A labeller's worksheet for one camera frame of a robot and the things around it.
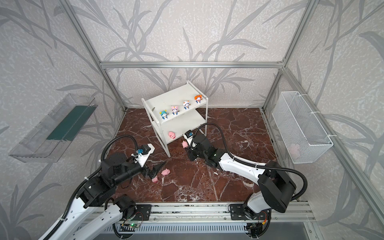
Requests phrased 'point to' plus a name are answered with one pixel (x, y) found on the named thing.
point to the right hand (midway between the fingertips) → (187, 142)
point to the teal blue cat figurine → (164, 114)
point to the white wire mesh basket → (305, 140)
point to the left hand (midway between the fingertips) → (160, 151)
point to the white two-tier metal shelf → (175, 95)
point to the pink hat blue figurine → (175, 110)
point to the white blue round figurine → (186, 105)
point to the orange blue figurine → (198, 98)
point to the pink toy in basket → (294, 149)
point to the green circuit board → (134, 225)
